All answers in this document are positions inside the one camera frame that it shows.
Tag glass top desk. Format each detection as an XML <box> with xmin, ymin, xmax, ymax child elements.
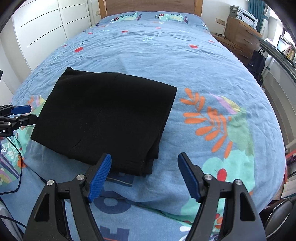
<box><xmin>255</xmin><ymin>36</ymin><xmax>295</xmax><ymax>82</ymax></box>

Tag wall socket plate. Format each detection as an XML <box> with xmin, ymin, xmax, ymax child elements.
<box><xmin>215</xmin><ymin>18</ymin><xmax>225</xmax><ymax>25</ymax></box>

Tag black tote bag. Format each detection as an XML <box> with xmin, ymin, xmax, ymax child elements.
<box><xmin>247</xmin><ymin>48</ymin><xmax>266</xmax><ymax>85</ymax></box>

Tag wooden headboard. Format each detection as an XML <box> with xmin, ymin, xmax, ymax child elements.
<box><xmin>98</xmin><ymin>0</ymin><xmax>203</xmax><ymax>18</ymax></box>

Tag white printer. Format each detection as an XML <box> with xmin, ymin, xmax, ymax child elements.
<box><xmin>229</xmin><ymin>6</ymin><xmax>259</xmax><ymax>29</ymax></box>

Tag wooden dresser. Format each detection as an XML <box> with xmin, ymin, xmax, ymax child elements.
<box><xmin>211</xmin><ymin>16</ymin><xmax>262</xmax><ymax>66</ymax></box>

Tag black pants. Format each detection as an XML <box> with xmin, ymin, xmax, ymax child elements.
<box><xmin>31</xmin><ymin>67</ymin><xmax>177</xmax><ymax>176</ymax></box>

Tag black cable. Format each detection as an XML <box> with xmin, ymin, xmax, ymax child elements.
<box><xmin>0</xmin><ymin>136</ymin><xmax>27</xmax><ymax>230</ymax></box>

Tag teal curtain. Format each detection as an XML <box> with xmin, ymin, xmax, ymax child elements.
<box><xmin>248</xmin><ymin>0</ymin><xmax>268</xmax><ymax>32</ymax></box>

